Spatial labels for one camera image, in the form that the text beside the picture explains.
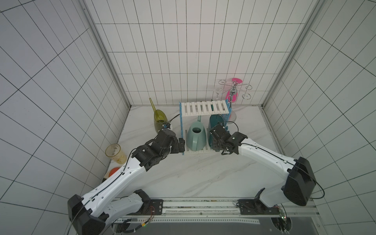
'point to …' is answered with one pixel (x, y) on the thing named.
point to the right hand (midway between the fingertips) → (212, 143)
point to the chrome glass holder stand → (242, 88)
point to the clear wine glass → (219, 91)
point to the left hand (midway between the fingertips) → (174, 145)
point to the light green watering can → (196, 138)
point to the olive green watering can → (160, 117)
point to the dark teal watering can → (216, 120)
